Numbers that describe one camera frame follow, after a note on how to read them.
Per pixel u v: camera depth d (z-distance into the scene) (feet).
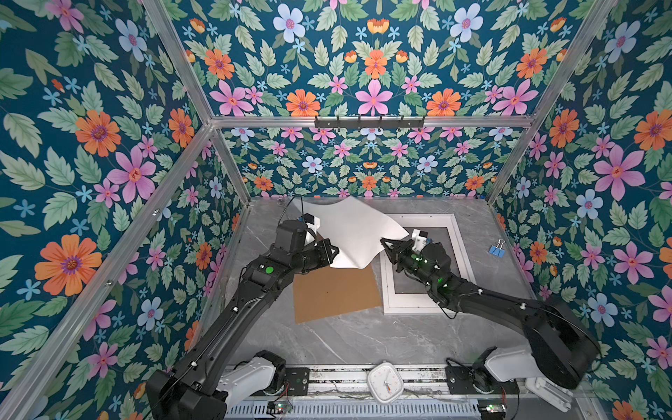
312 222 2.21
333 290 3.02
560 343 1.40
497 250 3.31
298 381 2.42
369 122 3.04
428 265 2.06
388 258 2.47
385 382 2.33
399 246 2.35
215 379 1.45
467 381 2.41
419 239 2.52
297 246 1.83
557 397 2.30
